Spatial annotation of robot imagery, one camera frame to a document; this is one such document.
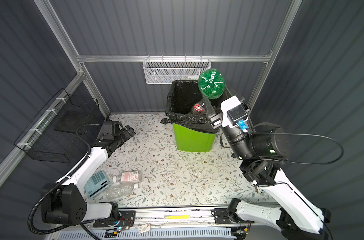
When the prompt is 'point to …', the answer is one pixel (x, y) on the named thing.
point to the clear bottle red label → (198, 107)
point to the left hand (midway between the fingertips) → (127, 132)
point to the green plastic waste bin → (188, 140)
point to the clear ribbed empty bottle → (119, 190)
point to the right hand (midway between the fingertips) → (217, 86)
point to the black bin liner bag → (187, 107)
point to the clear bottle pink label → (127, 177)
